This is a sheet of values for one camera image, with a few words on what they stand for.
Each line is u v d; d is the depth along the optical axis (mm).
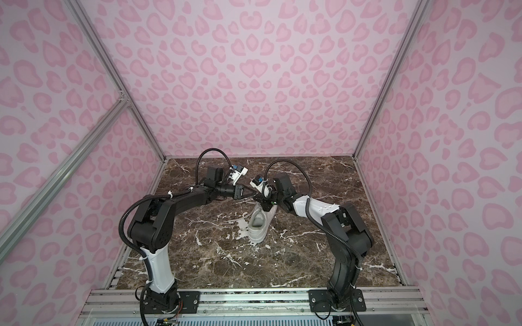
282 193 728
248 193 871
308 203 599
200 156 783
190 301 737
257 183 784
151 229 519
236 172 844
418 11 695
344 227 535
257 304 736
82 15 701
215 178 783
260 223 885
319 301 735
